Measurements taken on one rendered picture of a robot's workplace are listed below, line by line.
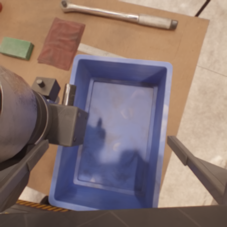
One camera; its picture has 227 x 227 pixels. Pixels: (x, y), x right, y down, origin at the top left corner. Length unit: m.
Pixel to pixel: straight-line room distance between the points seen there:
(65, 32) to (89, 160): 0.51
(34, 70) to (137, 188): 0.57
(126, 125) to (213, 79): 0.90
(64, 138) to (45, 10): 0.71
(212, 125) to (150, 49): 0.69
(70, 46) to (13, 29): 0.28
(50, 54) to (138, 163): 0.53
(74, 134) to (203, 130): 1.00
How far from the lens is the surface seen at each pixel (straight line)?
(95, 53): 0.66
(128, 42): 0.67
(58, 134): 0.20
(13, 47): 0.79
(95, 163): 0.43
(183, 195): 1.14
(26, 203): 0.94
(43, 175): 0.67
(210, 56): 1.28
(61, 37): 0.72
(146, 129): 0.42
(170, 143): 0.16
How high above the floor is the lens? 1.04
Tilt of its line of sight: 80 degrees down
